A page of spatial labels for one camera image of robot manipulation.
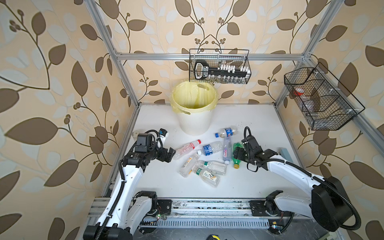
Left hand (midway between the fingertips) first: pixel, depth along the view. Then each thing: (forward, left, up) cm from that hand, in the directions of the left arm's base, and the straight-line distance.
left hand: (167, 147), depth 78 cm
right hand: (+2, -41, -11) cm, 42 cm away
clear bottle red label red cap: (+5, -8, -12) cm, 15 cm away
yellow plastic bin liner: (+40, -12, -1) cm, 42 cm away
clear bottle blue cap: (+19, -35, -12) cm, 41 cm away
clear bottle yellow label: (-6, -10, -11) cm, 16 cm away
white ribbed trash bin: (+19, -14, -4) cm, 24 cm away
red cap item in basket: (+27, -71, +17) cm, 78 cm away
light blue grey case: (+4, -68, -11) cm, 69 cm away
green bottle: (-1, -39, -13) cm, 41 cm away
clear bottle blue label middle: (+5, -23, -11) cm, 26 cm away
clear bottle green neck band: (-4, -28, -15) cm, 32 cm away
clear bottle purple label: (+3, -34, -12) cm, 36 cm away
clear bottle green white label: (-12, -23, -11) cm, 28 cm away
